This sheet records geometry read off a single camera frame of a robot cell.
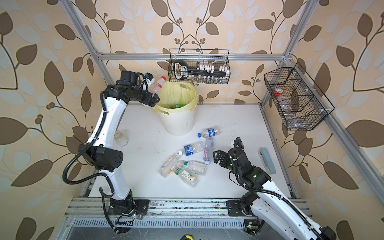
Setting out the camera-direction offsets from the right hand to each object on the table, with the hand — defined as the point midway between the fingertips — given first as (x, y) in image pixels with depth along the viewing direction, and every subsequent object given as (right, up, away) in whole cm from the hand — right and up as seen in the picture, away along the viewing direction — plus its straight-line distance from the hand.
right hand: (220, 157), depth 77 cm
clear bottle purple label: (-5, +1, +15) cm, 16 cm away
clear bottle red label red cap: (-35, +37, +4) cm, 51 cm away
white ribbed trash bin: (-24, +17, +15) cm, 33 cm away
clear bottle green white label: (-18, -10, +2) cm, 21 cm away
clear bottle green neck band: (-11, -9, +10) cm, 17 cm away
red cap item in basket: (+32, +35, +4) cm, 48 cm away
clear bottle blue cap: (-3, +11, +22) cm, 25 cm away
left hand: (-37, +34, +2) cm, 50 cm away
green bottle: (-26, +29, +28) cm, 48 cm away
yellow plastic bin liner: (-26, +36, +25) cm, 51 cm away
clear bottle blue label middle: (-17, +1, +12) cm, 21 cm away
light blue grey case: (+28, -3, +10) cm, 30 cm away
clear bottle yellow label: (-30, -8, +6) cm, 32 cm away
